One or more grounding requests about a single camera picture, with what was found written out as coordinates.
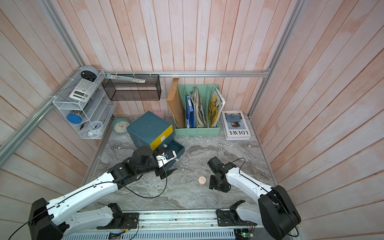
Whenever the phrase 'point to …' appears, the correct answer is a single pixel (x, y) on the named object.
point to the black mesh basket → (121, 90)
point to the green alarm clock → (120, 125)
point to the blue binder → (189, 113)
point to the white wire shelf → (96, 114)
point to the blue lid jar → (74, 118)
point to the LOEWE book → (235, 125)
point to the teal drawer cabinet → (150, 130)
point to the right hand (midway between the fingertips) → (215, 185)
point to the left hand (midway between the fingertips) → (170, 160)
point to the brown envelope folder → (174, 102)
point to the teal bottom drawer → (174, 145)
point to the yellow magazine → (217, 104)
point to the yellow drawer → (161, 138)
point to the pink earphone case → (202, 180)
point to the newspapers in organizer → (200, 118)
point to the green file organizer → (205, 91)
